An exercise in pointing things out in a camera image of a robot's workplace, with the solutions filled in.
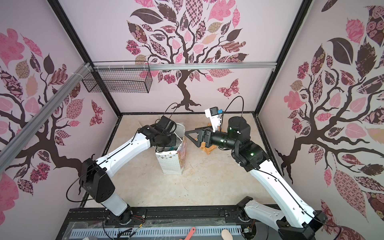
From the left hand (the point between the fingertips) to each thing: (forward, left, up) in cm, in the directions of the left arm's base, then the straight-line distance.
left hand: (172, 143), depth 83 cm
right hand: (-10, -11, +25) cm, 29 cm away
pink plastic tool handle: (-41, -10, -15) cm, 45 cm away
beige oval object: (-42, -27, -13) cm, 51 cm away
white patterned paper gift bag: (-12, -1, +4) cm, 12 cm away
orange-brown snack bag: (+3, -21, -13) cm, 25 cm away
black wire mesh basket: (+40, +27, +17) cm, 51 cm away
